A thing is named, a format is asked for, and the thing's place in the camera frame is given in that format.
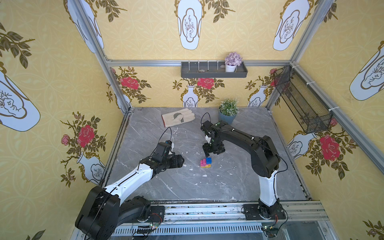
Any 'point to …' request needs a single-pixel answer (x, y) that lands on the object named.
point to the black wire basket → (312, 113)
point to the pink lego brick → (203, 162)
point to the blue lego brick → (209, 160)
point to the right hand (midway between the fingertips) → (210, 156)
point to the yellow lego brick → (208, 166)
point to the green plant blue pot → (228, 110)
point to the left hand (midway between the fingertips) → (180, 160)
